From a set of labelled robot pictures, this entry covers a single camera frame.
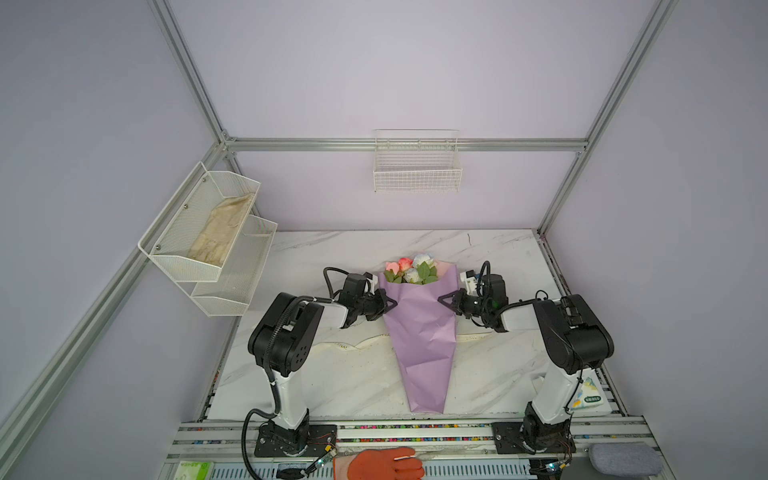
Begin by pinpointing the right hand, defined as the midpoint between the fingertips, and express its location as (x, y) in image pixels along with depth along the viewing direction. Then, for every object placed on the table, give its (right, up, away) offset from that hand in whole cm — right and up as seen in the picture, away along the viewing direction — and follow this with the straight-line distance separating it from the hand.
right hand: (439, 299), depth 94 cm
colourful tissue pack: (+36, -22, -19) cm, 46 cm away
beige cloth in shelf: (-62, +18, -18) cm, 67 cm away
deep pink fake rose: (-10, +12, +10) cm, 18 cm away
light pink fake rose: (-15, +11, +10) cm, 21 cm away
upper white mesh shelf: (-68, +19, -17) cm, 72 cm away
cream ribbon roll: (+6, -12, -4) cm, 14 cm away
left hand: (-13, -1, +1) cm, 14 cm away
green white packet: (-61, -36, -27) cm, 75 cm away
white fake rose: (-5, +13, +6) cm, 15 cm away
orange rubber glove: (-14, -35, -25) cm, 45 cm away
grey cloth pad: (+40, -34, -26) cm, 58 cm away
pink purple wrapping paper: (-6, -9, -6) cm, 12 cm away
